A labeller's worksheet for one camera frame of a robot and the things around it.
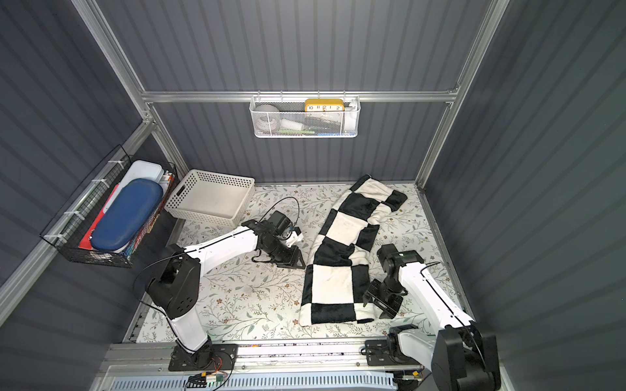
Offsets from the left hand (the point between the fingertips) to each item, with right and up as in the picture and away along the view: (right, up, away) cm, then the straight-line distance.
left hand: (302, 270), depth 84 cm
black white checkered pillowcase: (+13, -2, +6) cm, 15 cm away
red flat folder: (-57, +12, -19) cm, 62 cm away
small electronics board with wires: (-30, -30, -12) cm, 44 cm away
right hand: (+23, -10, -7) cm, 27 cm away
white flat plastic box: (-52, +34, -7) cm, 63 cm away
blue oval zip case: (-49, +20, -16) cm, 55 cm away
